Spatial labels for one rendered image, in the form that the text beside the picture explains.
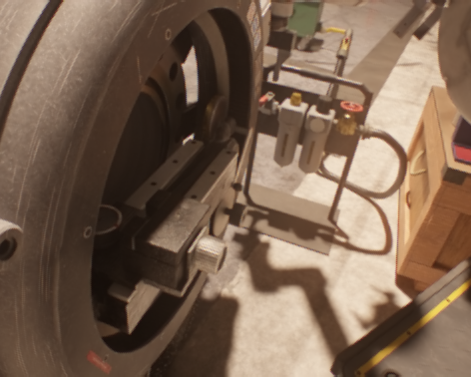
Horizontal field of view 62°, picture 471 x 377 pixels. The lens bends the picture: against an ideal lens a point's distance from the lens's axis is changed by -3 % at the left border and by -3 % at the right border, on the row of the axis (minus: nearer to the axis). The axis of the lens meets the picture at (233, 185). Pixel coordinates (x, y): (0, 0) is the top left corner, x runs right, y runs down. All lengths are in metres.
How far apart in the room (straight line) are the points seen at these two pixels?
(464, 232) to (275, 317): 0.63
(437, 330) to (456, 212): 0.47
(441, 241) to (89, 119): 1.20
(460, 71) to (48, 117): 0.33
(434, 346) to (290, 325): 0.47
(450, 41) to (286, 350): 0.97
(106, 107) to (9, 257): 0.15
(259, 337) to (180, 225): 0.76
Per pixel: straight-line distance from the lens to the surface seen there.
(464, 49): 0.38
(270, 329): 1.23
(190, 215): 0.50
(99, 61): 0.36
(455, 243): 1.43
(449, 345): 0.95
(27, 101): 0.35
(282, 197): 1.71
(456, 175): 1.27
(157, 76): 0.72
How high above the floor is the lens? 0.97
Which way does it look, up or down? 34 degrees down
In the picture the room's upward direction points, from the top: 8 degrees clockwise
